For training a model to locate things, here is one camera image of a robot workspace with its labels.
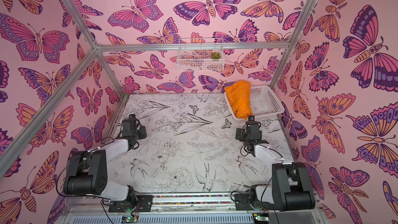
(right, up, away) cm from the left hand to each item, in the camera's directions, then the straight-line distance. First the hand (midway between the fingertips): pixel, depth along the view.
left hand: (142, 128), depth 96 cm
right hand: (+65, -1, -4) cm, 65 cm away
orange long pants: (+61, +22, +5) cm, 65 cm away
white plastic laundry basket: (+83, +17, +17) cm, 87 cm away
